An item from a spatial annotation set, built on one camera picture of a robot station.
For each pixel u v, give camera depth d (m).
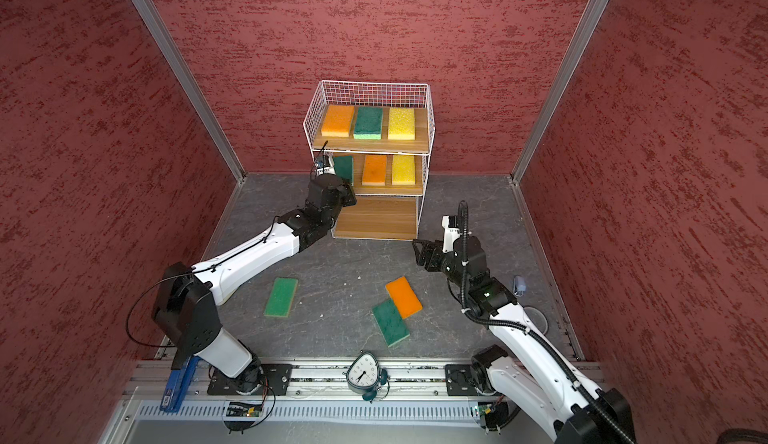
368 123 0.74
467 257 0.56
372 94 0.90
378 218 1.07
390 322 0.83
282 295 0.87
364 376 0.71
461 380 0.74
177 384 0.71
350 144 0.72
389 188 0.84
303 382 0.76
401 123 0.74
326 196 0.60
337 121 0.74
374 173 0.85
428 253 0.68
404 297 0.88
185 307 0.43
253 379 0.67
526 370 0.49
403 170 0.87
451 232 0.70
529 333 0.48
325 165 0.70
